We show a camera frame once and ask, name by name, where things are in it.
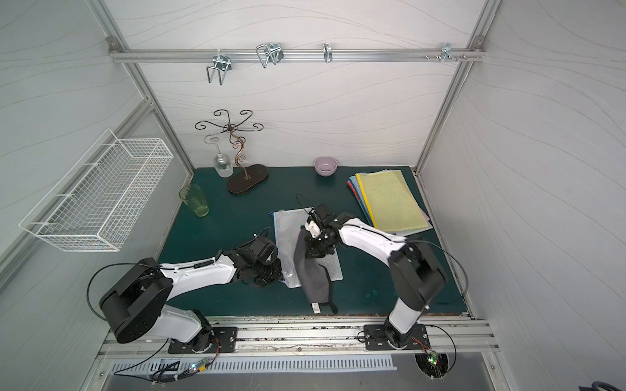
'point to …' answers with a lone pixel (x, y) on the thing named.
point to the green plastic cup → (194, 197)
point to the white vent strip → (307, 364)
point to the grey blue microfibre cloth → (311, 275)
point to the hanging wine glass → (222, 161)
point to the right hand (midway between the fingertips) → (307, 254)
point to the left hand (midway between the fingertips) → (287, 278)
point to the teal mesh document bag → (359, 191)
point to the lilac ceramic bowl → (325, 166)
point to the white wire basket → (93, 205)
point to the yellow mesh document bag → (390, 201)
